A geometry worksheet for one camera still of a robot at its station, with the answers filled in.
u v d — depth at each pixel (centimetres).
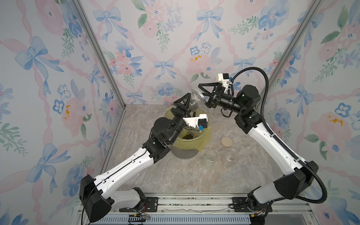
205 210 73
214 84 53
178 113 52
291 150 44
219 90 52
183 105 52
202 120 51
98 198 38
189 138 69
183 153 93
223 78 58
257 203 63
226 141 98
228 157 90
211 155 93
